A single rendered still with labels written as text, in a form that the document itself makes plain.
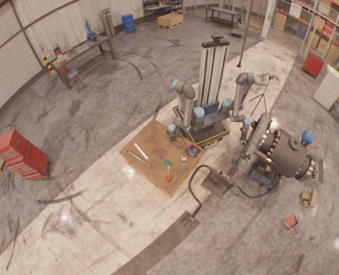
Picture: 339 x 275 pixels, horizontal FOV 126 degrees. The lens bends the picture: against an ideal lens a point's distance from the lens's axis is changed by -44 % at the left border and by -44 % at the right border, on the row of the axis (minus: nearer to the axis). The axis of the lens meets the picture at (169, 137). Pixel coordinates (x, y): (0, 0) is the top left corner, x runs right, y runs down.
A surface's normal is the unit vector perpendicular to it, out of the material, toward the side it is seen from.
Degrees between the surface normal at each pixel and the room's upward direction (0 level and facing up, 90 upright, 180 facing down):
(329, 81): 90
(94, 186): 0
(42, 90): 90
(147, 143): 0
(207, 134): 0
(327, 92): 90
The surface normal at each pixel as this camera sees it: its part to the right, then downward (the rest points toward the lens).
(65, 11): 0.70, 0.58
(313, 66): -0.57, 0.71
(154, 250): -0.07, -0.53
